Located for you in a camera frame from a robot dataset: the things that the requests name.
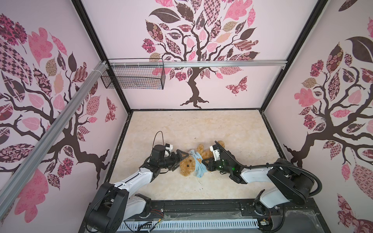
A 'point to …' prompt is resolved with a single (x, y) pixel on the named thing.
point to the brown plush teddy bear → (187, 166)
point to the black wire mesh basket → (136, 78)
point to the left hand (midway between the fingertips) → (186, 160)
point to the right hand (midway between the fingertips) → (202, 160)
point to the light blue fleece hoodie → (200, 169)
